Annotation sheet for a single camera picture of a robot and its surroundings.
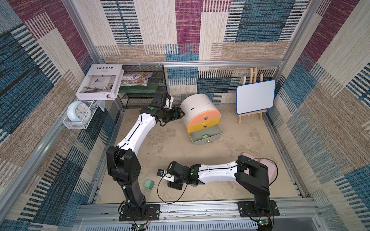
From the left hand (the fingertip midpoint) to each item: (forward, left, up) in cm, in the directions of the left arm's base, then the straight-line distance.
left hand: (179, 114), depth 85 cm
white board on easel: (+21, -53, -6) cm, 58 cm away
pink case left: (-17, -43, -22) cm, 51 cm away
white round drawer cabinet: (+2, -11, 0) cm, 11 cm away
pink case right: (-25, -53, -21) cm, 62 cm away
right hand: (-30, +7, -22) cm, 37 cm away
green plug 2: (-32, +17, -22) cm, 43 cm away
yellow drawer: (-3, -12, -8) cm, 15 cm away
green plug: (-3, -17, -19) cm, 26 cm away
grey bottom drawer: (-4, -22, -14) cm, 26 cm away
